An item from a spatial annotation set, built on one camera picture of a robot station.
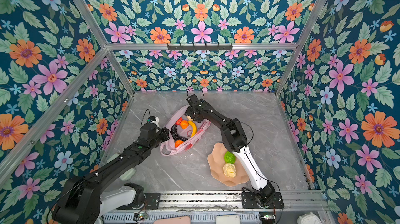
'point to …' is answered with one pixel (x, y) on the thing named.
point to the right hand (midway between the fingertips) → (189, 113)
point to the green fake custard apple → (229, 157)
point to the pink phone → (185, 220)
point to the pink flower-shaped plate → (216, 162)
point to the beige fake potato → (229, 170)
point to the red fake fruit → (178, 122)
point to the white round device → (310, 218)
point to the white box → (228, 219)
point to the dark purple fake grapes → (175, 135)
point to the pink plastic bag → (169, 147)
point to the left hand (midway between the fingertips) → (171, 126)
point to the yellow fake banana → (194, 128)
